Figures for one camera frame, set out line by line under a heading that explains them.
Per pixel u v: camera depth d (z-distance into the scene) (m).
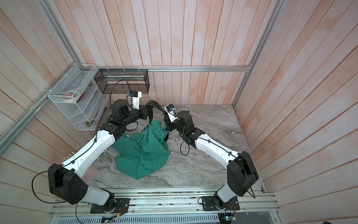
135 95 0.66
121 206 0.73
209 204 0.73
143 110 0.66
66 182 0.41
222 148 0.50
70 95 0.69
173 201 0.76
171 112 0.67
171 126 0.72
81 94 0.77
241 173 0.43
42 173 0.40
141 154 0.86
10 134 0.52
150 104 0.71
